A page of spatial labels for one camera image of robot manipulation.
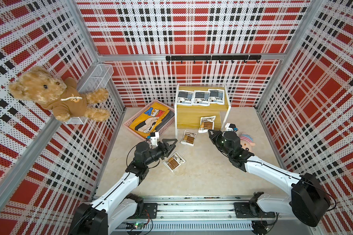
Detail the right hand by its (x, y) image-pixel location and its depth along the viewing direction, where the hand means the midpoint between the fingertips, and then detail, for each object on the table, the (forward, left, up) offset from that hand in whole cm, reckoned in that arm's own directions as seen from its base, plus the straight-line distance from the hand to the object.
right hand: (209, 129), depth 81 cm
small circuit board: (-43, +37, -19) cm, 60 cm away
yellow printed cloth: (+19, +37, -14) cm, 44 cm away
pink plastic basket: (+17, +56, -15) cm, 60 cm away
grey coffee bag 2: (+12, +13, +13) cm, 22 cm away
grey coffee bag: (+14, -4, +12) cm, 19 cm away
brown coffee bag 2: (-10, +20, -19) cm, 30 cm away
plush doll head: (+1, -26, -16) cm, 30 cm away
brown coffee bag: (+7, +11, -20) cm, 24 cm away
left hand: (-8, +17, 0) cm, 19 cm away
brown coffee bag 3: (+4, +1, 0) cm, 4 cm away
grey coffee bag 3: (+12, +4, +13) cm, 18 cm away
